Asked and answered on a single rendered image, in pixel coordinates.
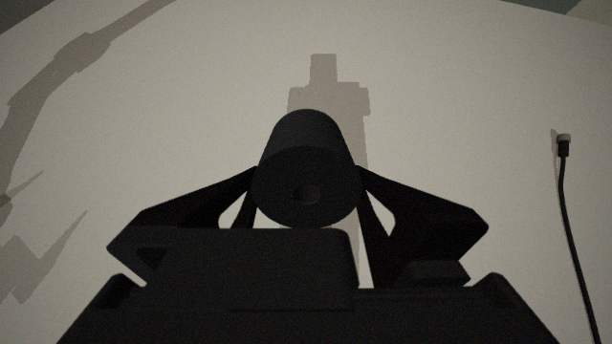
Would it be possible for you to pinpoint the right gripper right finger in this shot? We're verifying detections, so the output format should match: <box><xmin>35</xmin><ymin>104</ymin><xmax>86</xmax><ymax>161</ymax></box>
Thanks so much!
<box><xmin>356</xmin><ymin>165</ymin><xmax>489</xmax><ymax>288</ymax></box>

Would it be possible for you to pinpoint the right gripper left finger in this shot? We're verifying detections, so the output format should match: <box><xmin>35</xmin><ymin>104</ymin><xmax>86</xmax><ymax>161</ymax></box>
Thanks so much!
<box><xmin>127</xmin><ymin>166</ymin><xmax>257</xmax><ymax>228</ymax></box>

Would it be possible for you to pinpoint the dark grey hollow cylinder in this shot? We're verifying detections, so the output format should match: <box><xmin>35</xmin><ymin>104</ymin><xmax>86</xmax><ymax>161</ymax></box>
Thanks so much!
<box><xmin>251</xmin><ymin>109</ymin><xmax>362</xmax><ymax>228</ymax></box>

